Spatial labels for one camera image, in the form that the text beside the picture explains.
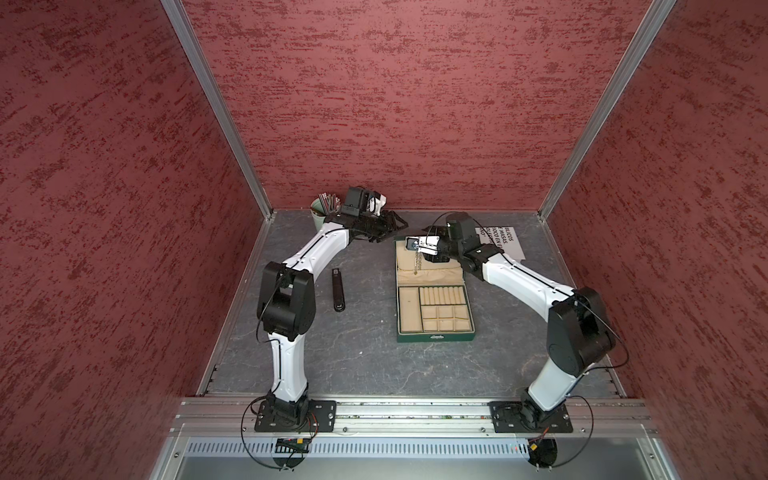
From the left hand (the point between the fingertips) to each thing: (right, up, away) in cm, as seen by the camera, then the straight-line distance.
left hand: (402, 231), depth 89 cm
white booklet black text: (+39, -2, +19) cm, 43 cm away
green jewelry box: (+9, -22, 0) cm, 24 cm away
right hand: (+7, -1, +1) cm, 8 cm away
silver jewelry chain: (+5, -9, +3) cm, 11 cm away
